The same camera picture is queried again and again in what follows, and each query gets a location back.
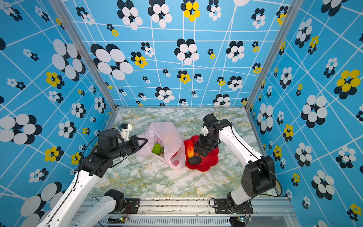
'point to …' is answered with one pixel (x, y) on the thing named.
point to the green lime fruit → (156, 149)
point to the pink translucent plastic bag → (163, 139)
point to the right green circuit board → (237, 220)
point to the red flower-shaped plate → (211, 160)
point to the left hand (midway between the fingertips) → (149, 138)
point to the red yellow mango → (190, 148)
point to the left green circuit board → (111, 220)
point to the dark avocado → (194, 160)
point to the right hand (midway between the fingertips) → (203, 145)
